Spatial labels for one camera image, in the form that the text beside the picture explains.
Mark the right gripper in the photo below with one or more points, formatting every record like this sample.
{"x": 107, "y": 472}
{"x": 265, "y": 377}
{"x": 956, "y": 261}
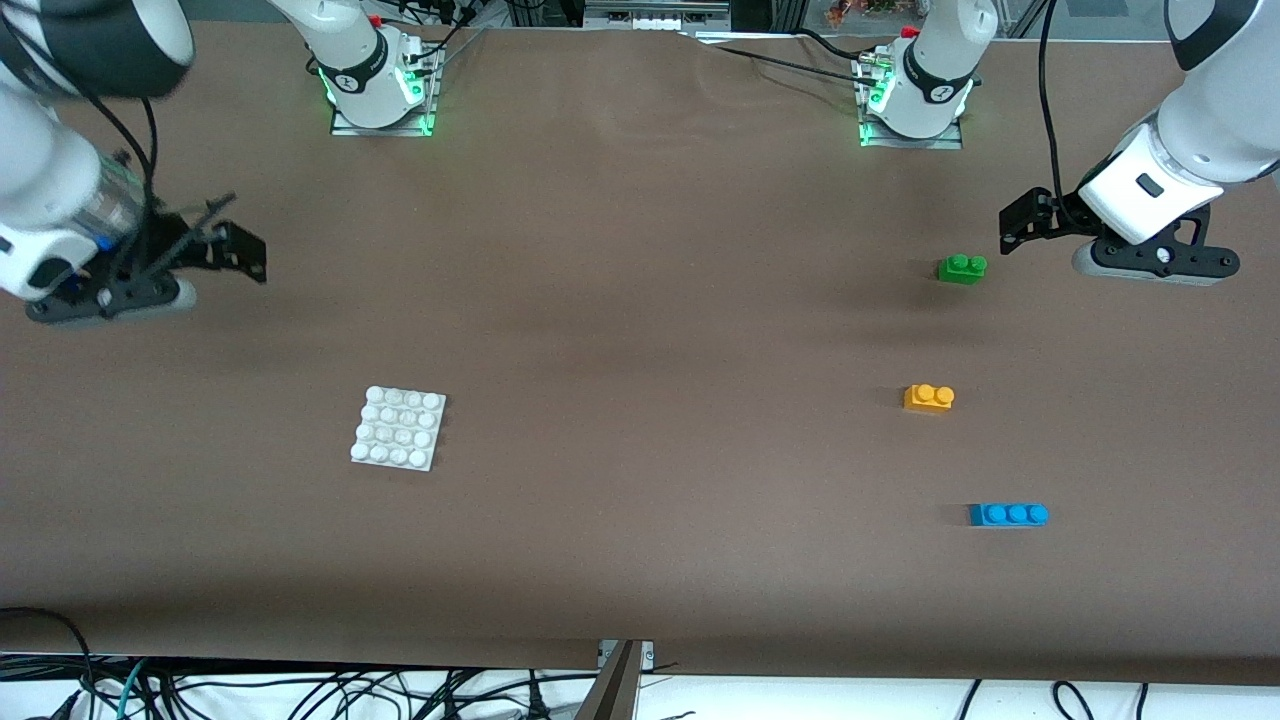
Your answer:
{"x": 186, "y": 247}

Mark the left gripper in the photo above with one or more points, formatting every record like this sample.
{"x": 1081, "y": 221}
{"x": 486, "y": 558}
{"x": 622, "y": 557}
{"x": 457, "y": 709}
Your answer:
{"x": 1062, "y": 212}

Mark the yellow two-stud block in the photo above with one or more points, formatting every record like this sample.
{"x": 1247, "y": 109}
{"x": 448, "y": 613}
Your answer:
{"x": 928, "y": 400}

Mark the white studded base plate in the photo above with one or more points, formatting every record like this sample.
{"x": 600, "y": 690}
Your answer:
{"x": 398, "y": 430}

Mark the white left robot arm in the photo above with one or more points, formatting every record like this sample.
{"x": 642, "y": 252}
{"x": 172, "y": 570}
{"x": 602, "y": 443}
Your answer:
{"x": 1220, "y": 130}

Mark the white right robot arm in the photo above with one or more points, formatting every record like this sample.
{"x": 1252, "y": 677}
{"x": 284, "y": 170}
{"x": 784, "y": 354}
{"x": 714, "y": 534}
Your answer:
{"x": 40, "y": 160}

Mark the green two-stud block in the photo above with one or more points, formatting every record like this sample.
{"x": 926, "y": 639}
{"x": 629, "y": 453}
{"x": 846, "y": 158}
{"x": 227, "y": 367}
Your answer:
{"x": 962, "y": 270}

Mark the blue three-stud block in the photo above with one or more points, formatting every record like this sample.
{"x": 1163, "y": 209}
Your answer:
{"x": 1008, "y": 515}

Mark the brown table cover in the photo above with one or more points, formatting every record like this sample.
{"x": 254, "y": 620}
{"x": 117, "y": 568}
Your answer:
{"x": 640, "y": 250}

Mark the grey connector rail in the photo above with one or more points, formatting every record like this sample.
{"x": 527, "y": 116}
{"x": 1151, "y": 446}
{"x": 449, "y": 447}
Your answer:
{"x": 655, "y": 18}

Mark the small metal bracket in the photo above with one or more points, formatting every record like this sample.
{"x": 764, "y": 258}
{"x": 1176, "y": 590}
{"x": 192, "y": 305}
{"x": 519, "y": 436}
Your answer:
{"x": 604, "y": 652}

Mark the grey metal post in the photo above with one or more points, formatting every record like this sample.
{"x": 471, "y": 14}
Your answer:
{"x": 615, "y": 695}

